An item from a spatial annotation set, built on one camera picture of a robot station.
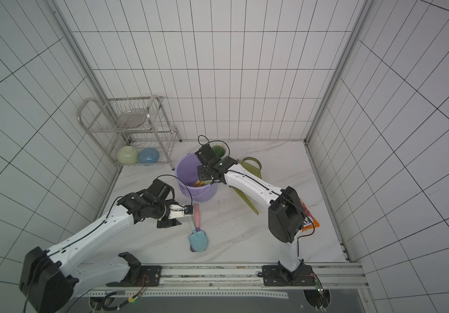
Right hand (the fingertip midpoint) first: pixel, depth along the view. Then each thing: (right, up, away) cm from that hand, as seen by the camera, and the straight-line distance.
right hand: (197, 173), depth 85 cm
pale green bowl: (-40, +8, +16) cm, 44 cm away
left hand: (-9, -18, -6) cm, 21 cm away
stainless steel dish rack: (-40, +22, +23) cm, 52 cm away
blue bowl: (-30, +8, +18) cm, 36 cm away
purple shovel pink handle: (0, -21, 0) cm, 21 cm away
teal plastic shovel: (+1, -28, -4) cm, 28 cm away
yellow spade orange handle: (+1, -5, 0) cm, 5 cm away
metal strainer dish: (-34, +26, +9) cm, 44 cm away
